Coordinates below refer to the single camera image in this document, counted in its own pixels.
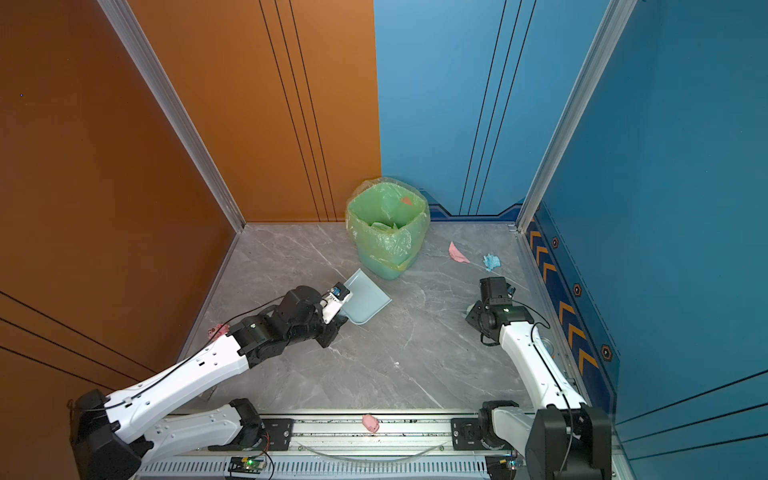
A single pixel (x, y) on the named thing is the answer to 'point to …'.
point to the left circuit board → (246, 465)
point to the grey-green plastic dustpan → (367, 298)
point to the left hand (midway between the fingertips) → (344, 314)
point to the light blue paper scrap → (491, 262)
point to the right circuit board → (501, 467)
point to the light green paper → (380, 226)
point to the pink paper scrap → (456, 255)
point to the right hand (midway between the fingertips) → (475, 318)
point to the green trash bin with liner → (387, 219)
